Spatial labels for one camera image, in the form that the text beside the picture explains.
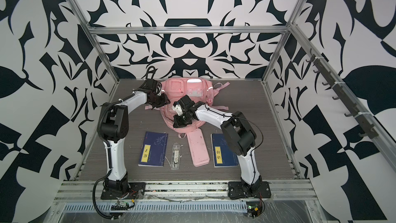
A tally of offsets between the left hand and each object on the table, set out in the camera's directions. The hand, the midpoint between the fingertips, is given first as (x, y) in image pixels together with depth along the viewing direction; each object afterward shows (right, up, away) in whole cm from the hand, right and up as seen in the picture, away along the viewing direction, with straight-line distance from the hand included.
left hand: (168, 99), depth 102 cm
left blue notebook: (-5, -27, -15) cm, 31 cm away
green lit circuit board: (+45, -49, -31) cm, 73 cm away
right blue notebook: (+33, -30, -17) cm, 47 cm away
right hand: (+5, -14, -14) cm, 20 cm away
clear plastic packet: (+7, -32, -19) cm, 38 cm away
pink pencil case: (+19, -26, -16) cm, 36 cm away
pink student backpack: (+21, +7, +7) cm, 23 cm away
